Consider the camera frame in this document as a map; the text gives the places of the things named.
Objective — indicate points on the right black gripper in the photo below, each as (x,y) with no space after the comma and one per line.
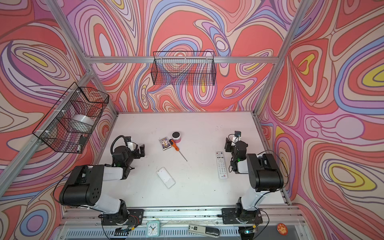
(228,145)

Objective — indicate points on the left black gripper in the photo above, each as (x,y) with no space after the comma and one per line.
(141,153)

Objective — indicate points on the white remote control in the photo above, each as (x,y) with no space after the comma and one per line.
(221,165)

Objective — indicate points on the orange handled screwdriver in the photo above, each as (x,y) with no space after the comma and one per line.
(174,145)

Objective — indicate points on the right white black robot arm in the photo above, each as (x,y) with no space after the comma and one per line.
(264,177)

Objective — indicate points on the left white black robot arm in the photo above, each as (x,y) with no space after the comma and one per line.
(84,186)

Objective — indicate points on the small colourful card box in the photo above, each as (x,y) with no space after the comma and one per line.
(165,143)

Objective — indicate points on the white rectangular plastic tray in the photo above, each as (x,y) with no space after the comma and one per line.
(166,178)

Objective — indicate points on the pink tape roll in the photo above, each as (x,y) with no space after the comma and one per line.
(176,136)

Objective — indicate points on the white roll in basket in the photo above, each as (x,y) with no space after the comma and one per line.
(81,124)

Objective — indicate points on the small teal alarm clock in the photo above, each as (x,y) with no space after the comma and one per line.
(153,229)

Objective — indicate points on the black silver stapler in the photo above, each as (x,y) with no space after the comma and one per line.
(204,231)

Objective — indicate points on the red round sticker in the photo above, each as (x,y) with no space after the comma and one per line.
(282,229)

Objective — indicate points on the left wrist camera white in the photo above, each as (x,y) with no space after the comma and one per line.
(130,144)

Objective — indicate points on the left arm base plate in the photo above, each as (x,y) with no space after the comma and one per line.
(130,218)

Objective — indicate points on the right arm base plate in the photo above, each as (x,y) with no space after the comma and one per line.
(233,216)

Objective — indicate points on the black wire basket left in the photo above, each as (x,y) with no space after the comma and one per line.
(76,100)

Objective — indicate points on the black wire basket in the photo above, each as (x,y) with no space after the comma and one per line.
(76,100)
(184,68)

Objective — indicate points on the black wire basket back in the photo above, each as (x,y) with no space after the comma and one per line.
(184,68)

